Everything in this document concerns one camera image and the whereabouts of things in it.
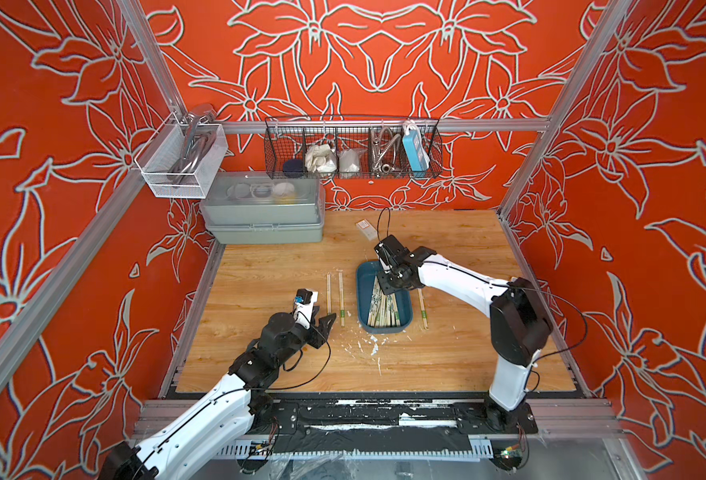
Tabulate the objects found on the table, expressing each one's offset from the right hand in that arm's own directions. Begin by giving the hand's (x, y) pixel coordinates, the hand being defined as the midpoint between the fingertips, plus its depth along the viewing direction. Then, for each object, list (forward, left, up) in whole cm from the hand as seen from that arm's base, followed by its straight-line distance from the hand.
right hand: (381, 284), depth 90 cm
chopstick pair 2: (0, +17, -6) cm, 18 cm away
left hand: (-12, +15, +5) cm, 20 cm away
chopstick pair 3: (+8, +13, -7) cm, 17 cm away
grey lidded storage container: (+24, +40, +9) cm, 47 cm away
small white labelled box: (+29, +3, -7) cm, 30 cm away
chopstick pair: (-5, -14, -8) cm, 17 cm away
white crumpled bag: (+30, +19, +25) cm, 44 cm away
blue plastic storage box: (+7, +4, -7) cm, 11 cm away
